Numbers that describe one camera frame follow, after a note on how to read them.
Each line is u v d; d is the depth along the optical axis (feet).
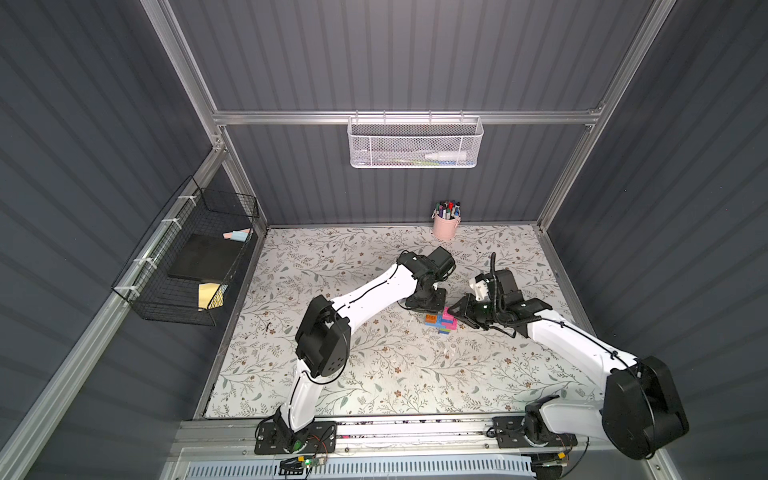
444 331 2.97
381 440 2.43
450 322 2.79
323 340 1.67
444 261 2.25
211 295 2.00
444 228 3.70
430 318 2.85
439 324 2.85
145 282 2.03
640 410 1.34
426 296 2.33
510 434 2.41
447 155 2.88
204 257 2.42
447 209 3.56
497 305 2.18
